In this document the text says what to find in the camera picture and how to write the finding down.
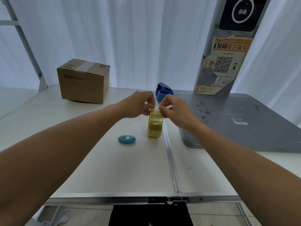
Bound person's left hand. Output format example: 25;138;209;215
117;91;156;119

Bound person's right hand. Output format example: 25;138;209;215
159;94;200;131

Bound yellowish tape roll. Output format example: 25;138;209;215
147;108;164;139

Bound teal mini box cutter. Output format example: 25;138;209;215
118;135;136;144

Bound brown cardboard box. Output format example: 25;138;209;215
56;58;110;105

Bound clear packing tape strip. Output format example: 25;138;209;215
74;60;95;73

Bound person's left forearm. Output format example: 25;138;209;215
0;103;125;226

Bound person's right forearm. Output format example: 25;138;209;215
188;119;301;226

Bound blue tape dispenser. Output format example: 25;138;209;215
155;82;174;103

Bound person's black trousers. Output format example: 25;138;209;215
108;204;194;226

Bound grey metal scanner stand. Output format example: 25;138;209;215
173;0;301;153

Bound white curtain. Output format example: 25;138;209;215
0;0;301;129

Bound torn orange paper poster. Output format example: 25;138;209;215
195;36;254;95

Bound grey metal shelving rack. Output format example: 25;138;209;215
0;0;48;93

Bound black screen with white ring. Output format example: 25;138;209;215
219;0;268;33

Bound folding table metal frame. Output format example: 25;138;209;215
23;192;250;226

